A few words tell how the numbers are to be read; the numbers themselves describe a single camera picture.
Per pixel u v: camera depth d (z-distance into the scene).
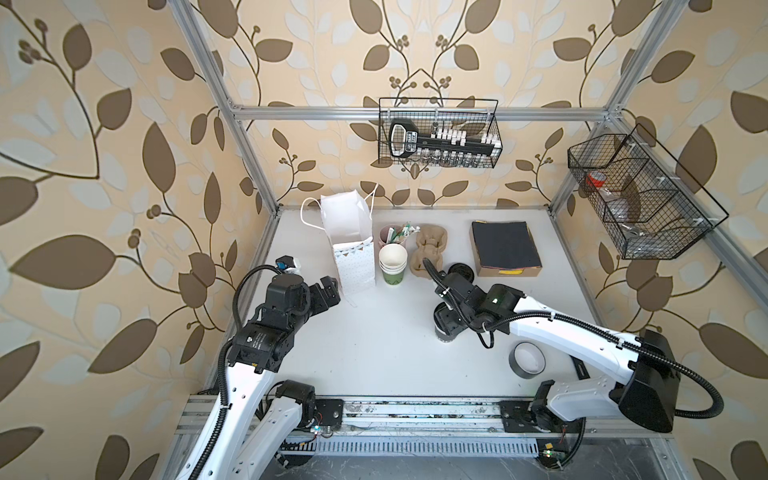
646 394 0.39
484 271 0.98
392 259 0.94
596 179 0.89
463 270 0.99
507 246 1.03
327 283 0.65
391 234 0.89
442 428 0.74
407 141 0.85
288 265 0.63
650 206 0.73
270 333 0.49
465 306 0.58
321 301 0.63
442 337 0.85
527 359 0.84
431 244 1.04
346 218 1.01
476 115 0.91
